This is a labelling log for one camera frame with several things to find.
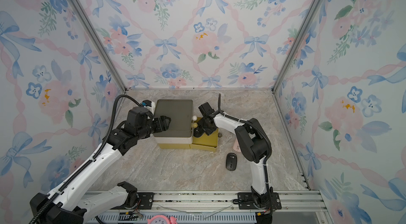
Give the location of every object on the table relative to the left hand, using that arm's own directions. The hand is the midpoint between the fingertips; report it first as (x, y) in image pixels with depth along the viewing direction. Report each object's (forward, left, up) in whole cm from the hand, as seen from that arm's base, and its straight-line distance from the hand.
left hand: (166, 119), depth 76 cm
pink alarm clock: (-38, 0, -20) cm, 43 cm away
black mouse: (-13, -33, -21) cm, 41 cm away
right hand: (+9, -16, -21) cm, 28 cm away
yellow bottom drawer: (-2, -19, -21) cm, 28 cm away
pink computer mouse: (-4, -37, -22) cm, 43 cm away
